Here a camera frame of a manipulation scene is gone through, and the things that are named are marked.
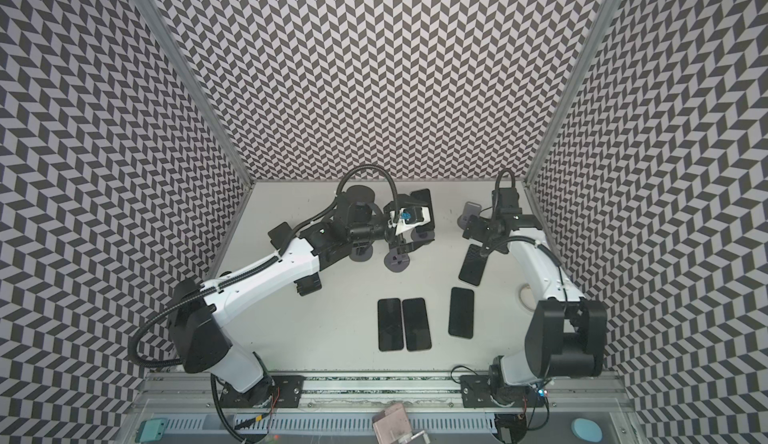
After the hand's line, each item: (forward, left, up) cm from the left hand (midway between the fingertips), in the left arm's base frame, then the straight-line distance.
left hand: (428, 219), depth 69 cm
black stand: (+10, +44, -21) cm, 50 cm away
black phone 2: (-15, +10, -30) cm, 35 cm away
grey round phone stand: (+22, -18, -24) cm, 37 cm away
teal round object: (-38, -36, -31) cm, 61 cm away
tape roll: (-6, -31, -31) cm, 44 cm away
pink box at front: (-37, +9, -26) cm, 46 cm away
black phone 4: (-12, -11, -29) cm, 33 cm away
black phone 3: (-15, +2, -30) cm, 33 cm away
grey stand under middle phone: (+3, +8, -26) cm, 27 cm away
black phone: (+4, -17, -29) cm, 34 cm away
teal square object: (-38, +63, -26) cm, 78 cm away
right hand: (+5, -16, -18) cm, 24 cm away
